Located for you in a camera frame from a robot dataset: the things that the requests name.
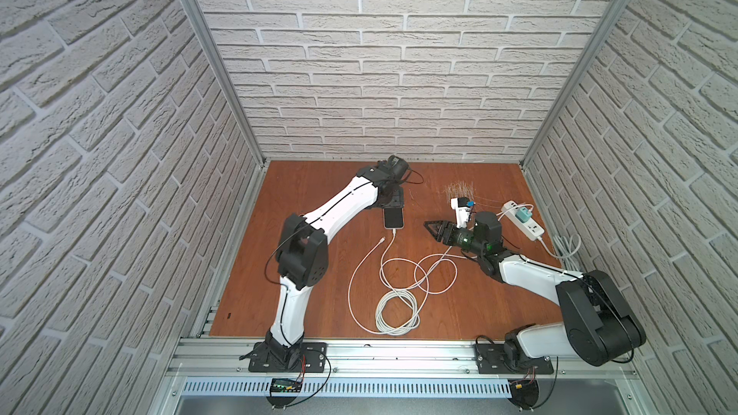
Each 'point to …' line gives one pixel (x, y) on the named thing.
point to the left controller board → (285, 385)
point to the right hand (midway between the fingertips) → (423, 227)
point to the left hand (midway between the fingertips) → (386, 193)
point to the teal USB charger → (523, 214)
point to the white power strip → (530, 228)
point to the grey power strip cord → (565, 249)
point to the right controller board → (524, 392)
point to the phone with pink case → (393, 218)
